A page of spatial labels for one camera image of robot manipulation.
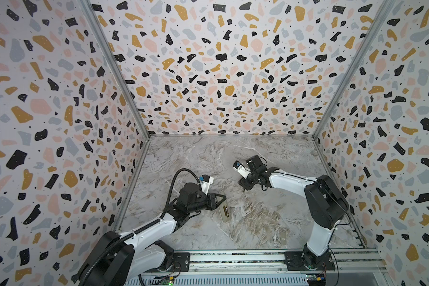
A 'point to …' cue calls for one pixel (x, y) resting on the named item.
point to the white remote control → (225, 212)
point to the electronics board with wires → (167, 280)
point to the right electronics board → (316, 279)
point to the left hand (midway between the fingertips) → (225, 196)
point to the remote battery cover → (283, 238)
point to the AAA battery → (243, 190)
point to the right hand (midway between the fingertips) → (240, 175)
